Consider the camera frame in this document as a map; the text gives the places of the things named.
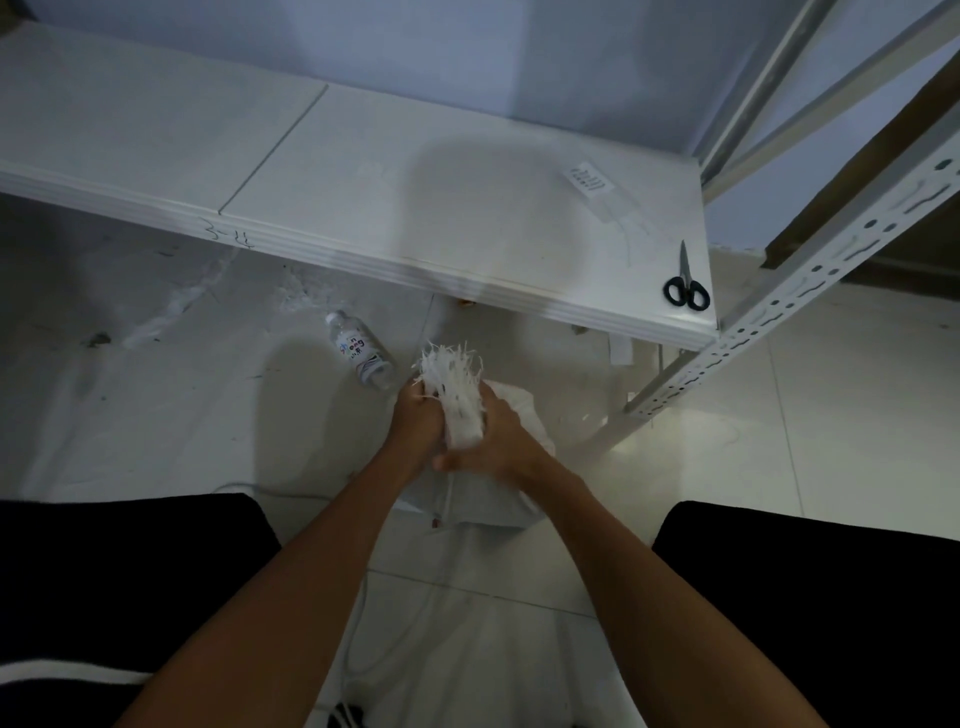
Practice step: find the white woven sack parcel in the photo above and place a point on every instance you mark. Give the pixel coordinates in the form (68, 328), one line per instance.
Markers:
(480, 502)

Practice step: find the person's right forearm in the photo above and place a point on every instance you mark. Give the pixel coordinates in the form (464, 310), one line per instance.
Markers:
(660, 622)

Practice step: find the white perforated shelf upright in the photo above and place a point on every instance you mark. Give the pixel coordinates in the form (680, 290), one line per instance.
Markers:
(825, 247)

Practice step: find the white paper tag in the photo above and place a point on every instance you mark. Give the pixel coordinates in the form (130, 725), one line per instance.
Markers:
(621, 351)

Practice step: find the clear bag with white label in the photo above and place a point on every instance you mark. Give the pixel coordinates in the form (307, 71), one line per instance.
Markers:
(589, 178)

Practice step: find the white shelf board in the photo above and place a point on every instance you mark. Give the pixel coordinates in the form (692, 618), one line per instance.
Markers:
(375, 187)

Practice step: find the black metal stool base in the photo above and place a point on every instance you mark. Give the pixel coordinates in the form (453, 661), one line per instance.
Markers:
(346, 716)

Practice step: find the clear plastic bottle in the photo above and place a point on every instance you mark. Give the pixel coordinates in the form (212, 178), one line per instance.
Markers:
(358, 349)

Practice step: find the person's left leg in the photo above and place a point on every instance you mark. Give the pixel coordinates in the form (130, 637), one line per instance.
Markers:
(112, 585)

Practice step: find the person's right leg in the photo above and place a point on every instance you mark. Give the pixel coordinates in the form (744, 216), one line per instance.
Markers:
(825, 600)

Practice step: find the person's leg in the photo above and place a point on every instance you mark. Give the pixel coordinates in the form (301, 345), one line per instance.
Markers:
(112, 585)
(825, 600)

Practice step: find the person's left hand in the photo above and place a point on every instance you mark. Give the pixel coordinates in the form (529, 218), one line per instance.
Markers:
(416, 424)

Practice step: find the person's left forearm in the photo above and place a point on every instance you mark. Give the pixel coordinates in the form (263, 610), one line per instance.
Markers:
(285, 600)

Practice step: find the person's right hand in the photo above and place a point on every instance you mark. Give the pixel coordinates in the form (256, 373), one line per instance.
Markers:
(506, 454)

